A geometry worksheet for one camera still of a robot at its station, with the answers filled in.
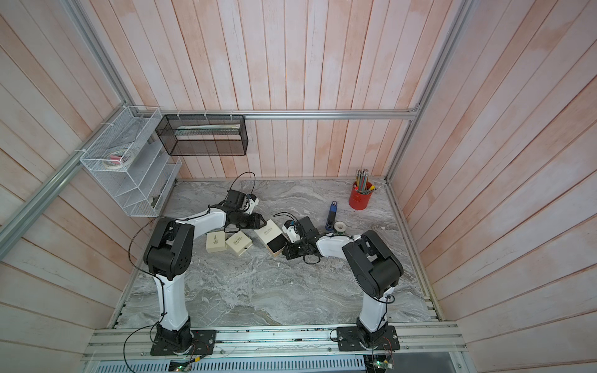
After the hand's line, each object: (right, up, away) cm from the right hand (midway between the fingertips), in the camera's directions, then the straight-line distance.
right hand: (283, 251), depth 94 cm
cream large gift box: (-28, +4, -1) cm, 28 cm away
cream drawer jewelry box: (-18, +4, -1) cm, 19 cm away
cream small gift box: (-4, +6, +1) cm, 7 cm away
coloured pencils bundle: (+35, +30, +6) cm, 46 cm away
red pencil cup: (+33, +21, +9) cm, 40 cm away
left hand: (-10, +10, +6) cm, 16 cm away
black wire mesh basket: (-37, +51, +10) cm, 64 cm away
